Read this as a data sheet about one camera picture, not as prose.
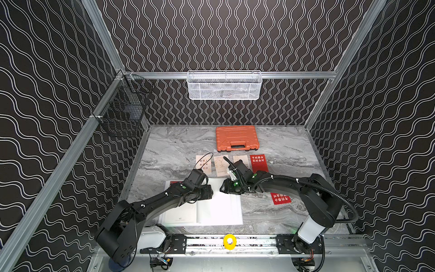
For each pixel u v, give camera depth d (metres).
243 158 1.04
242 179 0.69
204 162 1.00
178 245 0.74
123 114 0.94
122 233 0.42
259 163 1.03
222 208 0.84
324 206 0.47
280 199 0.88
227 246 0.73
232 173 0.73
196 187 0.68
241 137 1.08
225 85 1.03
